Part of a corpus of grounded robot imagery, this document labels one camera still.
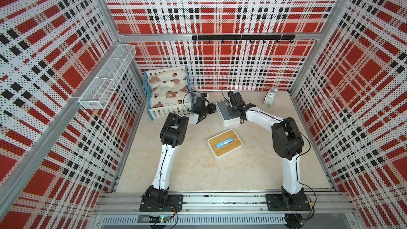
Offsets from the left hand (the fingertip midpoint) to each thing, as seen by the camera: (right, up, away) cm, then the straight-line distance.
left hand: (219, 105), depth 111 cm
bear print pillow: (-36, +12, +1) cm, 38 cm away
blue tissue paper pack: (+3, -22, -21) cm, 30 cm away
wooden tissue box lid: (+1, -19, -20) cm, 28 cm away
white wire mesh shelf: (-73, +6, -18) cm, 76 cm away
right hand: (+10, -1, -10) cm, 14 cm away
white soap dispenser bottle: (+35, +6, -6) cm, 36 cm away
